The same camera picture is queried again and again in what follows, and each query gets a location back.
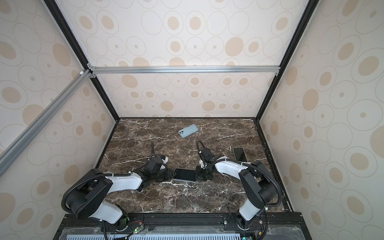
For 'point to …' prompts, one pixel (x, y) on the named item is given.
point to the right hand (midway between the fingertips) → (195, 179)
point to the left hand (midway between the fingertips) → (180, 173)
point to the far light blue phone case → (188, 130)
